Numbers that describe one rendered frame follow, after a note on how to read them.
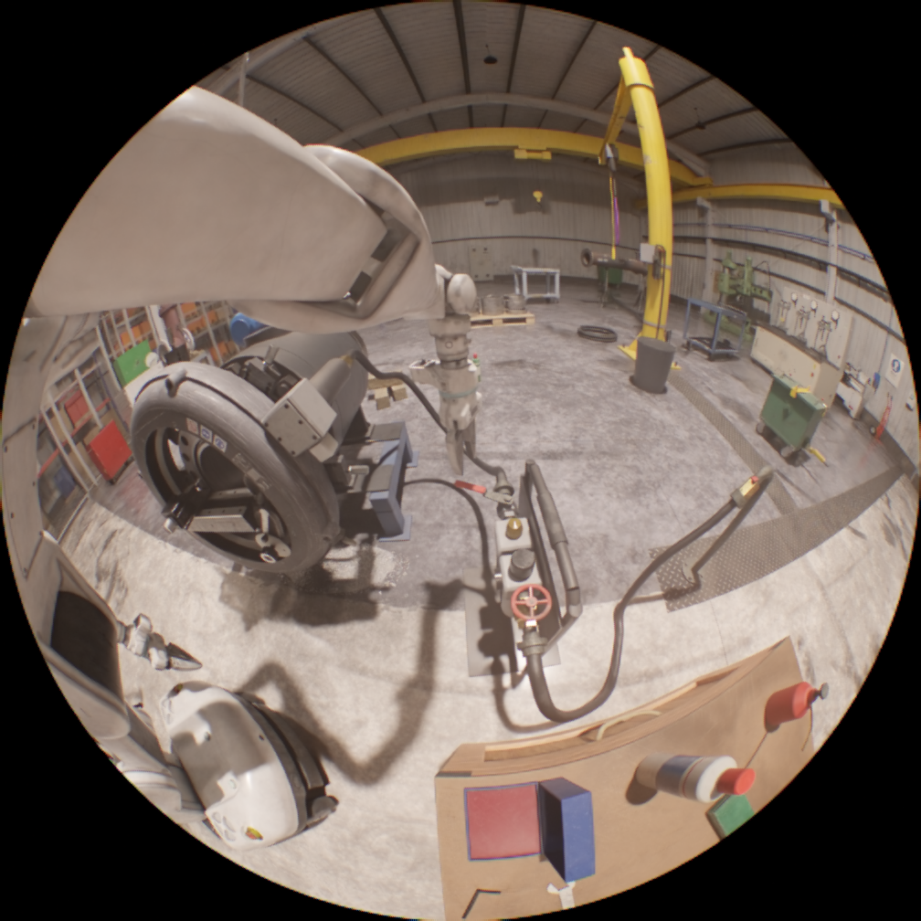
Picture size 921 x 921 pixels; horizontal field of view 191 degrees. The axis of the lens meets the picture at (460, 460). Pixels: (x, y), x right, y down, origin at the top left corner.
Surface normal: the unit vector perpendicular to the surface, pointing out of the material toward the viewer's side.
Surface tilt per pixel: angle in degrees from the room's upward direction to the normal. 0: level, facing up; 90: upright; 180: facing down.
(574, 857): 6
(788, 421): 90
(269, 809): 46
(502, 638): 0
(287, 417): 90
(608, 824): 0
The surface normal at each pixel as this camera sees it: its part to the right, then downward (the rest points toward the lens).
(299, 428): 0.04, 0.64
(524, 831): -0.10, -0.76
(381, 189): 0.63, 0.59
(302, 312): 0.47, 0.80
